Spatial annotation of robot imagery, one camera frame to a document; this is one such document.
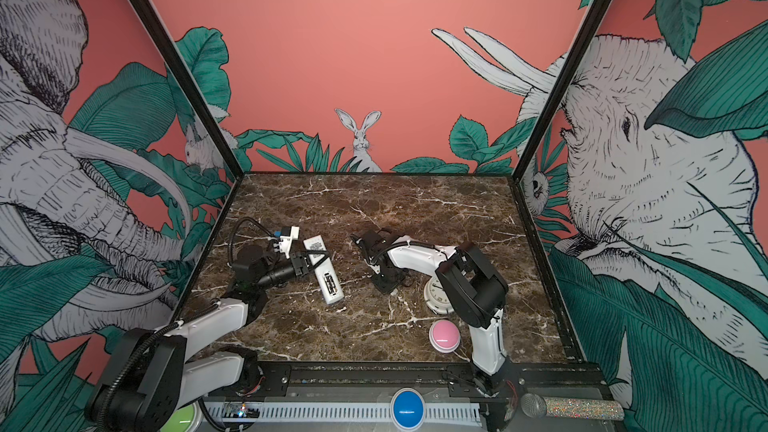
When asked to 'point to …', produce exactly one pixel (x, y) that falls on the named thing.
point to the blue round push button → (407, 408)
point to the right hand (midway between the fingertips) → (384, 283)
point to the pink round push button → (444, 336)
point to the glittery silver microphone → (538, 406)
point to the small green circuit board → (240, 410)
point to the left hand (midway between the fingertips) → (327, 254)
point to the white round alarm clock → (436, 298)
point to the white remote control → (325, 271)
